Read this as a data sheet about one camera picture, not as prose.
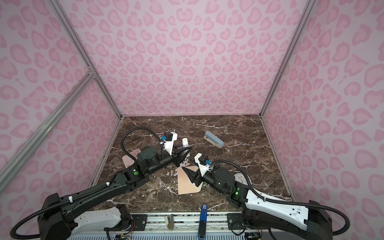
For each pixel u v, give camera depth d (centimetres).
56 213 40
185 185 86
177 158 60
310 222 41
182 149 63
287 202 45
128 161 93
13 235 37
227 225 72
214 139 101
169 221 72
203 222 71
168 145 61
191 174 60
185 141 65
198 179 58
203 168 59
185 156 65
